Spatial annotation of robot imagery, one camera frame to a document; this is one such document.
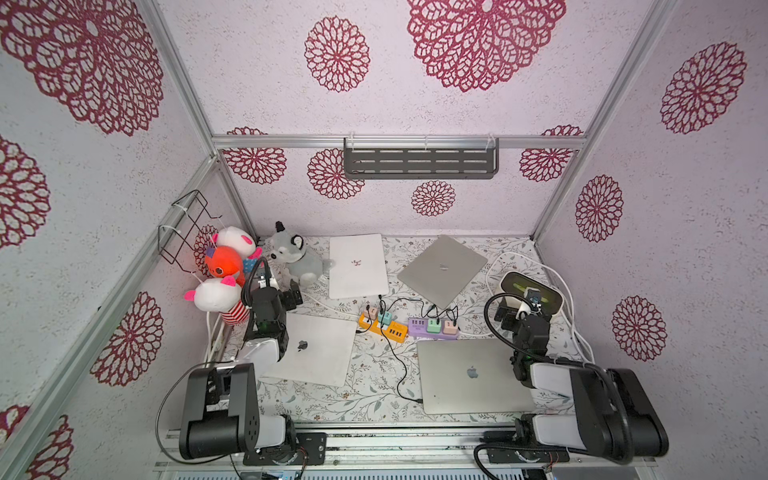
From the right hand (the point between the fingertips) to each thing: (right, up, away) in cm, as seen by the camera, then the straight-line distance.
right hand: (522, 298), depth 88 cm
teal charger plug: (-40, -6, +2) cm, 40 cm away
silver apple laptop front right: (-19, -22, -2) cm, 29 cm away
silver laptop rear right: (-19, +8, +22) cm, 30 cm away
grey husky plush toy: (-70, +11, +9) cm, 71 cm away
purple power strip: (-30, -9, +5) cm, 32 cm away
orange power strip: (-37, -10, +4) cm, 39 cm away
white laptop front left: (-61, -16, +2) cm, 63 cm away
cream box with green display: (+13, -1, +8) cm, 15 cm away
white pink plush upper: (-87, +18, +7) cm, 89 cm away
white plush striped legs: (-85, +2, -8) cm, 85 cm away
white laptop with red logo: (-49, +9, +23) cm, 55 cm away
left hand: (-73, +4, +2) cm, 73 cm away
